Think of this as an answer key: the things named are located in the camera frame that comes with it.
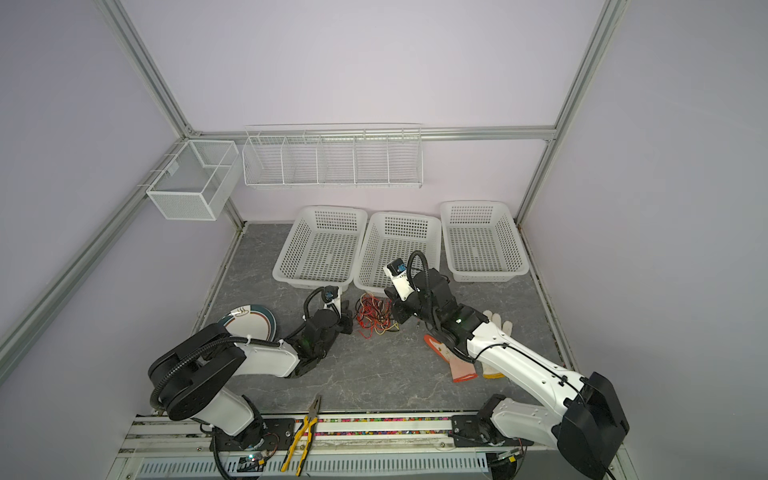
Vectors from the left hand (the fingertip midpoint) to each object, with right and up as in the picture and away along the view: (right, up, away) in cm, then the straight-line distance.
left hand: (350, 305), depth 90 cm
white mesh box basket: (-53, +39, +9) cm, 67 cm away
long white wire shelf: (-8, +49, +10) cm, 50 cm away
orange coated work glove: (+32, -18, -6) cm, 37 cm away
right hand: (+12, +6, -13) cm, 19 cm away
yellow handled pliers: (-8, -27, -14) cm, 32 cm away
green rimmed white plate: (-33, -6, +4) cm, 33 cm away
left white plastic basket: (-14, +18, +22) cm, 32 cm away
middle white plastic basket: (+12, +22, +26) cm, 36 cm away
